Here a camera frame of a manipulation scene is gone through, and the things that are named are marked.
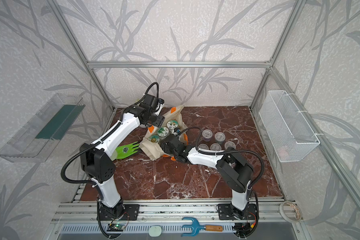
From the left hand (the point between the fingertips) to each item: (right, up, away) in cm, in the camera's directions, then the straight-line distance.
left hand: (157, 118), depth 87 cm
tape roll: (+73, -47, -15) cm, 88 cm away
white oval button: (+3, -52, -20) cm, 56 cm away
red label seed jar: (+45, -16, +6) cm, 48 cm away
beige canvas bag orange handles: (-1, -18, -4) cm, 19 cm away
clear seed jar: (+35, -18, +4) cm, 40 cm away
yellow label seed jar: (-3, -13, +4) cm, 14 cm away
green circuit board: (-16, -52, -17) cm, 57 cm away
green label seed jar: (+39, -13, +9) cm, 42 cm away
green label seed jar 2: (+7, -4, +12) cm, 14 cm away
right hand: (+5, -15, +1) cm, 16 cm away
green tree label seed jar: (+2, -9, +8) cm, 12 cm away
